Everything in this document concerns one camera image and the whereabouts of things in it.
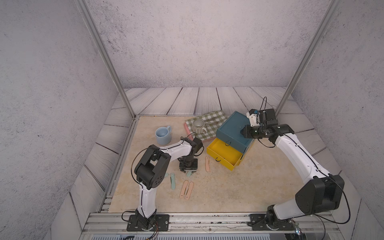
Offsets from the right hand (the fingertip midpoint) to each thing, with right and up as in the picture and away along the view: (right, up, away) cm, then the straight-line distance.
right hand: (242, 132), depth 83 cm
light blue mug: (-48, -3, +21) cm, 52 cm away
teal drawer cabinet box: (-7, 0, +1) cm, 7 cm away
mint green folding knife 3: (-39, -29, +4) cm, 49 cm away
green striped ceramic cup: (-24, +3, +28) cm, 37 cm away
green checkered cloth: (-13, +7, +33) cm, 36 cm away
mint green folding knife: (-30, -25, +7) cm, 39 cm away
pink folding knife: (-18, -20, +11) cm, 29 cm away
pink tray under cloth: (-31, 0, +28) cm, 42 cm away
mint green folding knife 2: (-36, -14, -28) cm, 48 cm away
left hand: (-27, -25, +8) cm, 37 cm away
